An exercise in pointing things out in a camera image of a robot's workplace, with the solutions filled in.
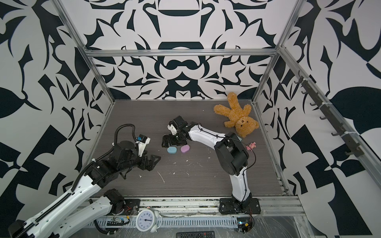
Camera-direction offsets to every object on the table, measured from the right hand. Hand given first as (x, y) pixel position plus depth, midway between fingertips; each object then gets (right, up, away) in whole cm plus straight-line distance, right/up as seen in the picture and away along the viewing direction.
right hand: (167, 142), depth 89 cm
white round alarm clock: (-6, -32, -20) cm, 38 cm away
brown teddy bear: (+48, +10, +7) cm, 50 cm away
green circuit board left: (-20, -33, -20) cm, 43 cm away
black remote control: (+16, -37, -22) cm, 46 cm away
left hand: (-5, -2, -14) cm, 15 cm away
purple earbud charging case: (+10, -4, +3) cm, 12 cm away
